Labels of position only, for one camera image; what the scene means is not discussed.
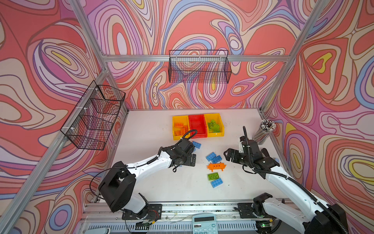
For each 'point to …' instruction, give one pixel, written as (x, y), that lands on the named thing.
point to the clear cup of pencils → (267, 126)
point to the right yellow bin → (218, 120)
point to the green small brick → (213, 122)
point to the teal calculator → (204, 224)
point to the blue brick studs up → (211, 156)
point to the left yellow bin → (181, 119)
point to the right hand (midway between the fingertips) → (231, 158)
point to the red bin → (197, 122)
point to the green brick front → (213, 176)
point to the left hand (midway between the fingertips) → (190, 160)
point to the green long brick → (216, 130)
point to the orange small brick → (177, 132)
